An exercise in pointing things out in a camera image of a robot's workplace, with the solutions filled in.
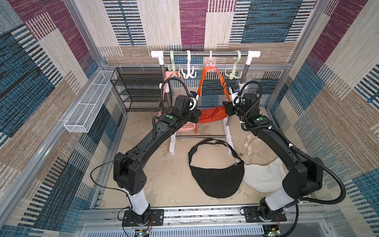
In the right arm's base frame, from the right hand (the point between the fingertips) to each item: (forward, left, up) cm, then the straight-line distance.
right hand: (230, 102), depth 82 cm
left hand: (-5, +18, -2) cm, 18 cm away
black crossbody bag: (-34, +7, -29) cm, 45 cm away
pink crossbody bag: (-5, +24, -15) cm, 29 cm away
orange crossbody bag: (+6, +9, -16) cm, 19 cm away
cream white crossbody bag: (-28, -19, -27) cm, 43 cm away
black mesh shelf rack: (+28, +56, -8) cm, 64 cm away
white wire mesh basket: (-1, +89, -11) cm, 90 cm away
